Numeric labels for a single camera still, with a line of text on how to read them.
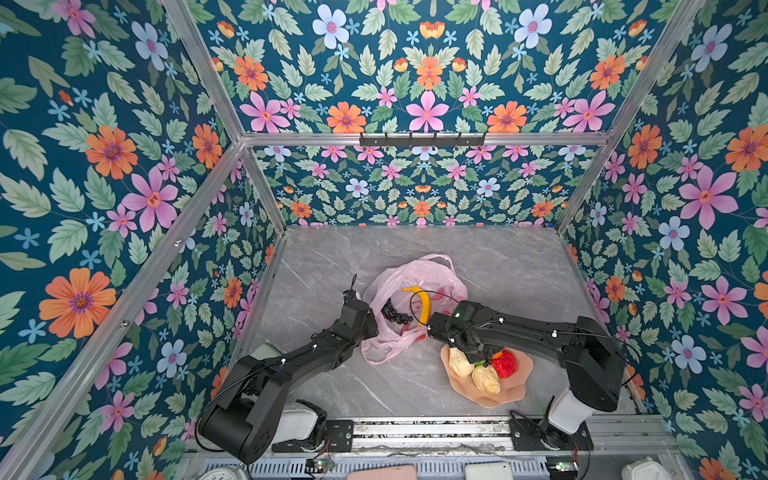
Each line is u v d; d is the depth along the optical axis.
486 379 0.77
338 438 0.73
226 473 0.66
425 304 0.95
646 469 0.66
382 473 0.68
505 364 0.78
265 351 0.83
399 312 0.93
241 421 0.41
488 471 0.68
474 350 0.63
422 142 0.91
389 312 0.93
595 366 0.44
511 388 0.78
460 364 0.78
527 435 0.73
